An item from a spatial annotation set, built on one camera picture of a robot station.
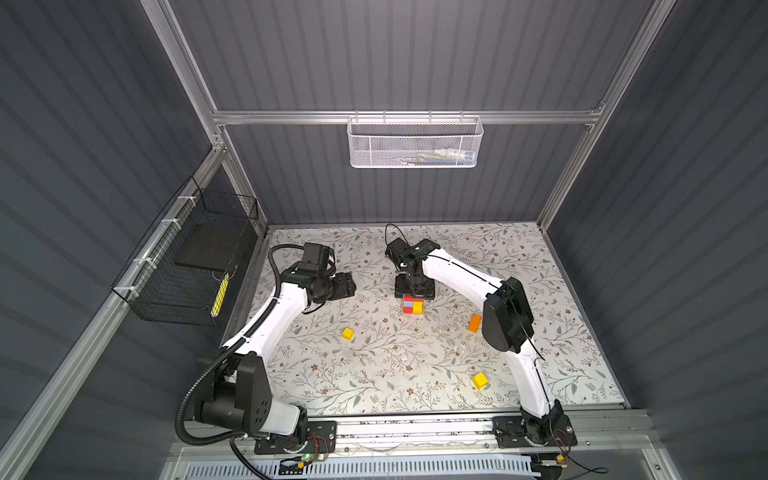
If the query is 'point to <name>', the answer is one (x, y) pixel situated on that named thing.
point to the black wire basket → (181, 272)
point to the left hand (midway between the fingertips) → (344, 288)
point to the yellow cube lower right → (480, 380)
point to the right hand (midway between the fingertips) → (411, 298)
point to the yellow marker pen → (219, 295)
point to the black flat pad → (212, 245)
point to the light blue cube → (408, 303)
